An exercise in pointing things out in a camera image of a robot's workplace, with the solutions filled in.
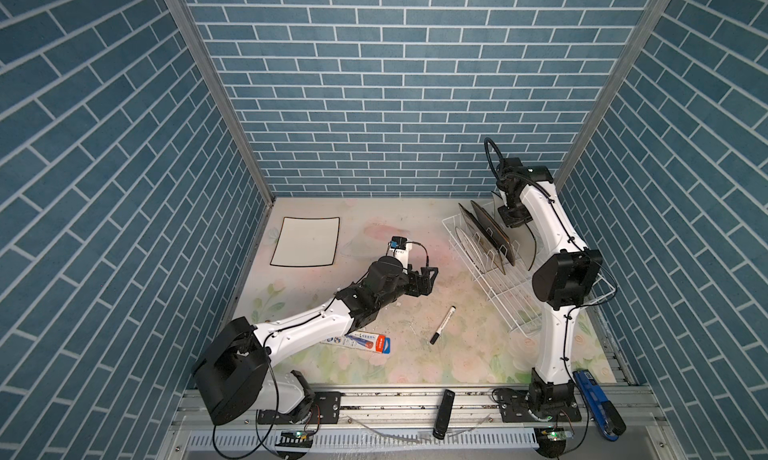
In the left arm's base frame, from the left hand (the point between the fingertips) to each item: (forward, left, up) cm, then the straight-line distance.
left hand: (428, 270), depth 79 cm
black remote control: (-30, -3, -17) cm, 35 cm away
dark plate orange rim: (+11, -20, +3) cm, 23 cm away
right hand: (+18, -29, +1) cm, 34 cm away
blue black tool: (-32, -41, -14) cm, 54 cm away
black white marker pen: (-9, -4, -18) cm, 21 cm away
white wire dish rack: (+11, -28, -16) cm, 34 cm away
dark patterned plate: (+12, -15, +3) cm, 19 cm away
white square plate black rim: (+23, +41, -18) cm, 50 cm away
